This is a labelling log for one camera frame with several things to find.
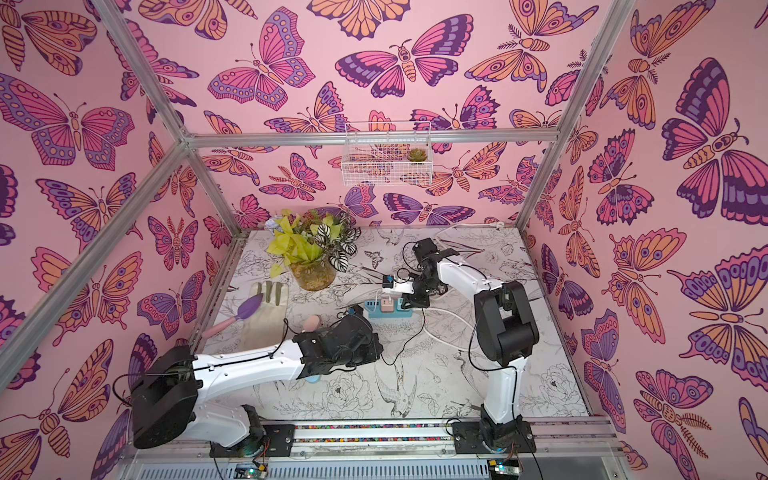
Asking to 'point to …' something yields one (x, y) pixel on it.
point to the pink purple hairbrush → (245, 310)
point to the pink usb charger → (387, 306)
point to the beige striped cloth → (266, 327)
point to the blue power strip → (374, 309)
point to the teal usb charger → (399, 305)
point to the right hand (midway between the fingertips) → (409, 296)
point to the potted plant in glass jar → (314, 246)
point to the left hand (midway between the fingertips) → (390, 348)
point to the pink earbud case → (311, 323)
